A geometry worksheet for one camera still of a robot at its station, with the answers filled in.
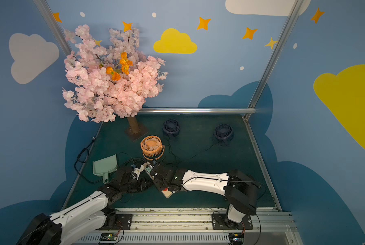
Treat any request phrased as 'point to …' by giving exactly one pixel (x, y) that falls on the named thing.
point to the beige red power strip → (157, 173)
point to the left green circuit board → (108, 237)
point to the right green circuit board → (236, 238)
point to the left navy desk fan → (171, 128)
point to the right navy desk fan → (224, 132)
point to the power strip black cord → (111, 176)
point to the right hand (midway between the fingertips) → (159, 177)
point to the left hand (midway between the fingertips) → (153, 181)
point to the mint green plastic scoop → (101, 167)
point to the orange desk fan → (152, 147)
